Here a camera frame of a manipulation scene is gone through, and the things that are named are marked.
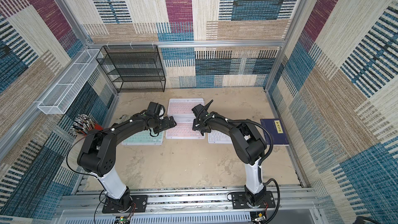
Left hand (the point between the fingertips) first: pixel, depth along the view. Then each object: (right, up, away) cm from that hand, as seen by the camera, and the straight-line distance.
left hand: (172, 125), depth 95 cm
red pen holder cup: (-41, 0, -6) cm, 41 cm away
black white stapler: (-33, +3, +7) cm, 34 cm away
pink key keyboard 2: (+6, -3, +4) cm, 8 cm away
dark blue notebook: (+64, -3, +2) cm, 64 cm away
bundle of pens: (-45, +2, -12) cm, 47 cm away
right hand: (+18, -2, +3) cm, 18 cm away
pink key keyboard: (+4, +10, +13) cm, 16 cm away
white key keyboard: (+27, -7, -1) cm, 28 cm away
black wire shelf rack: (-29, +38, +14) cm, 50 cm away
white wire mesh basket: (-47, +15, -23) cm, 55 cm away
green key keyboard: (-16, -8, +2) cm, 18 cm away
